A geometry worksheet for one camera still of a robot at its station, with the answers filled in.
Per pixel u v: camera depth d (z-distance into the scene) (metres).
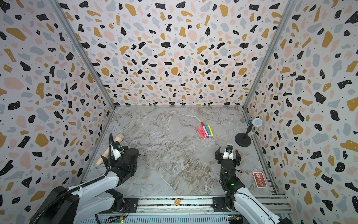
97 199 0.57
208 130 1.06
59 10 0.70
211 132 1.04
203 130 1.06
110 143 0.62
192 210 0.73
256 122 0.78
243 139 1.00
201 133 1.04
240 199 0.57
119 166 0.67
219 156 0.76
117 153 0.71
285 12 0.73
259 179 0.82
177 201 0.75
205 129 1.06
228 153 0.69
